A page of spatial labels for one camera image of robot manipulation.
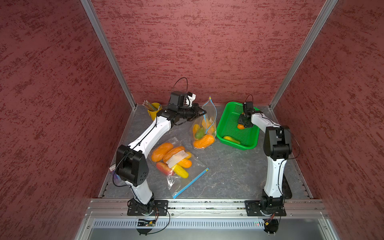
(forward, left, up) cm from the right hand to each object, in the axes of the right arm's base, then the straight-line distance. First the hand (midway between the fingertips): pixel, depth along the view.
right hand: (243, 122), depth 106 cm
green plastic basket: (-1, +11, -3) cm, 11 cm away
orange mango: (-31, +41, +4) cm, 52 cm away
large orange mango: (-25, +49, +5) cm, 55 cm away
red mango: (-34, +53, +2) cm, 63 cm away
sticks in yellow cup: (+8, +67, +11) cm, 68 cm away
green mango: (-14, +32, +8) cm, 36 cm away
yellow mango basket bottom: (-14, +12, +1) cm, 18 cm away
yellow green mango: (-9, +27, +8) cm, 29 cm away
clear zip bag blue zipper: (-42, +46, +4) cm, 62 cm away
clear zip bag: (-18, +27, +6) cm, 33 cm away
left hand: (-13, +29, +25) cm, 41 cm away
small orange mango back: (-5, +35, +2) cm, 35 cm away
